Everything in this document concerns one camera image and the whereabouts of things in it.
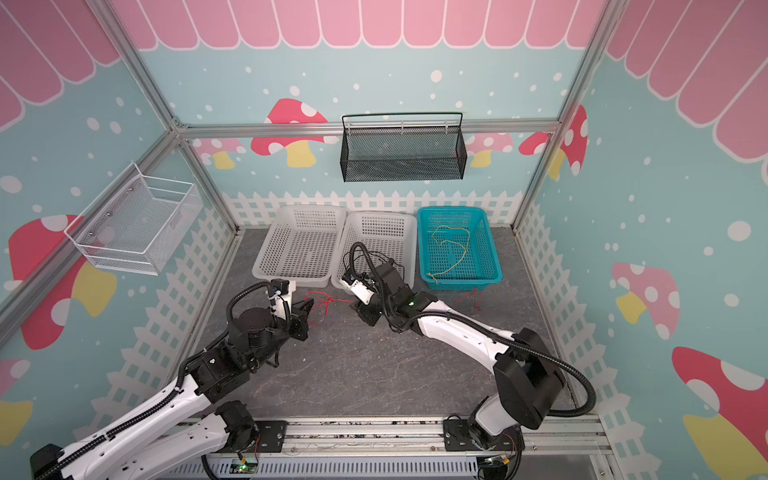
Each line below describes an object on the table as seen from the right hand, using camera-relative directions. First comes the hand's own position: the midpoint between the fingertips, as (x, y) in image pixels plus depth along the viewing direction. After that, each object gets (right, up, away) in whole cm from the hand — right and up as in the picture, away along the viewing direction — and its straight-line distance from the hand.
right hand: (356, 300), depth 82 cm
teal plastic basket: (+34, +15, +32) cm, 49 cm away
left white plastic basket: (-25, +17, +34) cm, 46 cm away
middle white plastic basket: (+9, +21, +35) cm, 41 cm away
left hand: (-10, 0, -7) cm, 12 cm away
